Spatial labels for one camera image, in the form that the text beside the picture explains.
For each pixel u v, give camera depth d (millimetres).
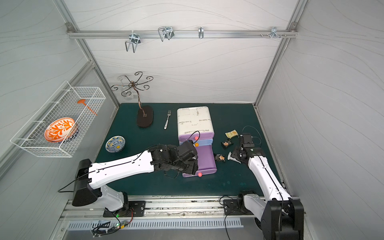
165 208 752
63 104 705
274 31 765
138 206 746
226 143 963
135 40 784
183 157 537
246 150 590
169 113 1148
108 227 705
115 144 958
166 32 763
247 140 658
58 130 636
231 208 734
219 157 905
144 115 1111
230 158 903
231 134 1013
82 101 784
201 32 727
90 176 408
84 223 703
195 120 822
